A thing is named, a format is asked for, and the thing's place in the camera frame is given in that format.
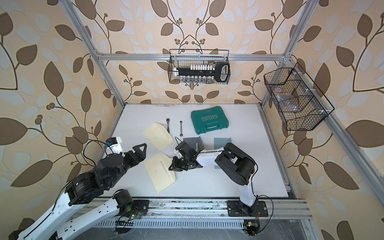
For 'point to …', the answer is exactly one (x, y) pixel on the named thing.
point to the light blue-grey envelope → (219, 143)
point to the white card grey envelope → (196, 147)
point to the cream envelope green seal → (158, 168)
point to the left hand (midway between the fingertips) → (139, 147)
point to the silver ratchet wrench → (181, 132)
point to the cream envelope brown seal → (158, 134)
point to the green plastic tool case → (209, 119)
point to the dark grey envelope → (195, 143)
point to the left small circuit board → (135, 216)
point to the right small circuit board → (251, 226)
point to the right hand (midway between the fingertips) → (169, 169)
